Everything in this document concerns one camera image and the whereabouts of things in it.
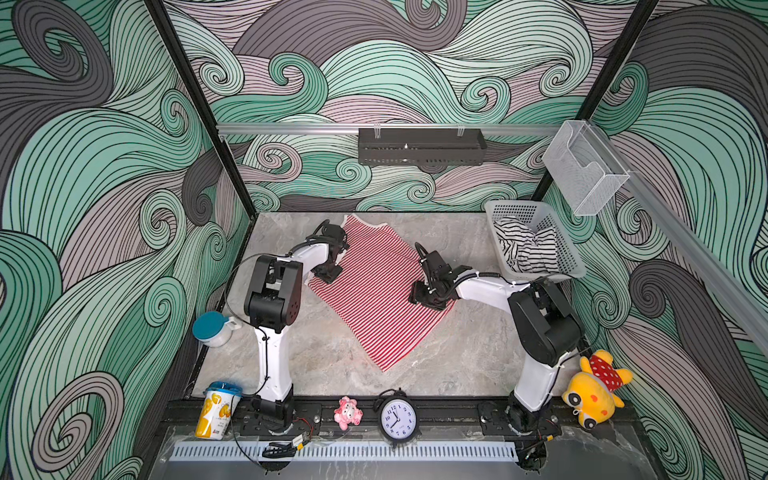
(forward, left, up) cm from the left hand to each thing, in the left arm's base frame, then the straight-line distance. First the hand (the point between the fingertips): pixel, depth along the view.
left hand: (321, 270), depth 101 cm
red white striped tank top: (-11, -17, -1) cm, 20 cm away
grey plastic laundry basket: (+25, -81, +5) cm, 85 cm away
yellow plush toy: (-39, -72, +8) cm, 82 cm away
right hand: (-11, -32, 0) cm, 34 cm away
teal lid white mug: (-24, +26, +6) cm, 36 cm away
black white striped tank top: (+8, -73, +4) cm, 73 cm away
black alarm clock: (-43, -25, +1) cm, 50 cm away
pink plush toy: (-43, -13, +3) cm, 45 cm away
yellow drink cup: (-43, +18, +5) cm, 47 cm away
